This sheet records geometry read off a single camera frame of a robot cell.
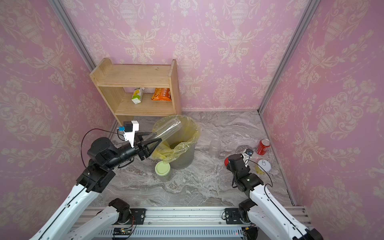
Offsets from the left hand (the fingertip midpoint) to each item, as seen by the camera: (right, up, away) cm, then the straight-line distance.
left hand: (159, 138), depth 60 cm
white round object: (+55, -17, +26) cm, 63 cm away
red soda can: (+55, -7, +29) cm, 63 cm away
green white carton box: (-22, +24, +35) cm, 48 cm away
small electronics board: (-21, -47, +13) cm, 53 cm away
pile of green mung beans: (+4, -4, +12) cm, 13 cm away
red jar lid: (+34, -17, +33) cm, 50 cm away
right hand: (+37, -14, +24) cm, 46 cm away
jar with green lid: (-2, -18, +16) cm, 24 cm away
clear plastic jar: (+26, -9, +28) cm, 39 cm away
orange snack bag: (-7, +25, +35) cm, 44 cm away
